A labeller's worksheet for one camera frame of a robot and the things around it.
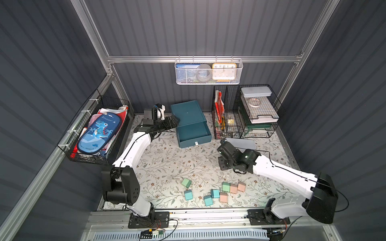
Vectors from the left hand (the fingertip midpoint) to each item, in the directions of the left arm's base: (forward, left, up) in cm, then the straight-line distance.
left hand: (175, 121), depth 85 cm
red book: (+30, -30, -14) cm, 44 cm away
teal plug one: (-34, -7, -22) cm, 41 cm away
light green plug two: (-30, -28, -22) cm, 46 cm away
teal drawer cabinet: (+9, -7, -1) cm, 12 cm away
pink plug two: (-30, -37, -22) cm, 52 cm away
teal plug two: (-33, -22, -22) cm, 45 cm away
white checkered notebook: (+13, -54, -3) cm, 55 cm away
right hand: (-19, -27, -11) cm, 35 cm away
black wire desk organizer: (+19, -46, -10) cm, 51 cm away
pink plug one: (-30, -33, -22) cm, 50 cm away
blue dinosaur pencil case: (-14, +30, +12) cm, 36 cm away
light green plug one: (-27, -6, -21) cm, 35 cm away
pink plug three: (-35, -26, -21) cm, 49 cm away
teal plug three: (-36, -18, -22) cm, 46 cm away
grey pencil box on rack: (+29, -55, -1) cm, 62 cm away
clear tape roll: (+19, -51, -2) cm, 54 cm away
